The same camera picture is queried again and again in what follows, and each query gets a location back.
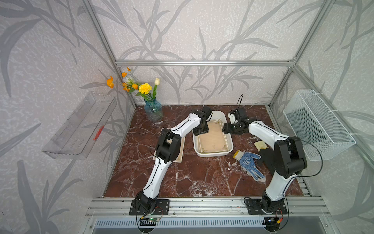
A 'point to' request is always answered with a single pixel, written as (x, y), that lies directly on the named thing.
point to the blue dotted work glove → (247, 162)
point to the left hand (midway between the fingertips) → (204, 133)
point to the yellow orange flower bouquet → (129, 83)
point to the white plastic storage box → (216, 115)
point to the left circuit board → (153, 219)
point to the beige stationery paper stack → (215, 141)
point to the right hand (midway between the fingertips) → (226, 128)
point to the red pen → (98, 133)
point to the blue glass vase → (154, 110)
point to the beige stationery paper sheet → (178, 160)
